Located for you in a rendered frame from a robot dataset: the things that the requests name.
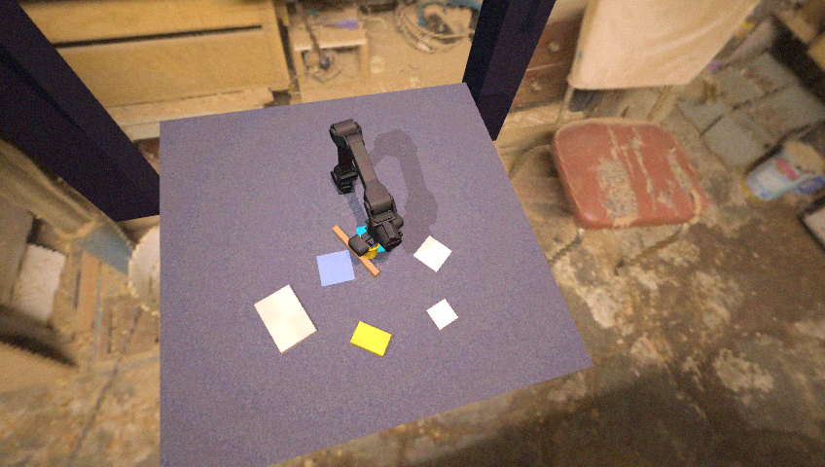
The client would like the yellow rectangular block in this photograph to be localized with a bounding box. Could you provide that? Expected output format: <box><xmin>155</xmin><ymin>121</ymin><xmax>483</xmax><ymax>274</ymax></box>
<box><xmin>350</xmin><ymin>321</ymin><xmax>391</xmax><ymax>357</ymax></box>

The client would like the yellow cup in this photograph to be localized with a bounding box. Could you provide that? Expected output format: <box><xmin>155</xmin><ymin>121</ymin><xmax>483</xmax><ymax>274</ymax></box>
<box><xmin>362</xmin><ymin>244</ymin><xmax>380</xmax><ymax>259</ymax></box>

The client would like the orange rectangular block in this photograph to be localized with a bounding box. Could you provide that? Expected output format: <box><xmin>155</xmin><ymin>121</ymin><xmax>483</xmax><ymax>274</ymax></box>
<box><xmin>333</xmin><ymin>226</ymin><xmax>379</xmax><ymax>278</ymax></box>

